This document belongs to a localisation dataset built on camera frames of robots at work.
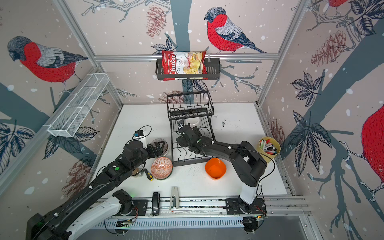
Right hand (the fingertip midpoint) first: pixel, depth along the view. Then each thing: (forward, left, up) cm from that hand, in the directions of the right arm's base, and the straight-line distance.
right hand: (184, 136), depth 90 cm
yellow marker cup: (-6, -50, -1) cm, 50 cm away
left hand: (-12, +12, +10) cm, 19 cm away
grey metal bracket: (-30, +3, -9) cm, 31 cm away
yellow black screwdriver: (-22, +19, -8) cm, 30 cm away
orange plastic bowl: (-16, -19, -9) cm, 26 cm away
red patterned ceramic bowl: (-18, +12, -6) cm, 23 cm away
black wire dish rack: (+25, -1, -8) cm, 26 cm away
